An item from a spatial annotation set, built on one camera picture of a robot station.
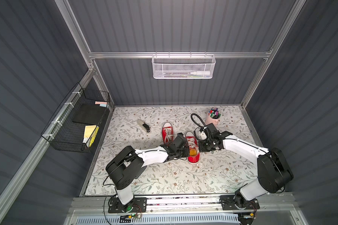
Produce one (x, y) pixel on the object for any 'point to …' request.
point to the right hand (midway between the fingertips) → (201, 148)
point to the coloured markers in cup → (214, 113)
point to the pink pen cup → (209, 120)
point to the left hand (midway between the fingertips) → (189, 151)
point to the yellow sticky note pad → (90, 132)
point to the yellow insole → (193, 152)
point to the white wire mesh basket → (183, 65)
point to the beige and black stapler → (145, 126)
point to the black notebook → (88, 113)
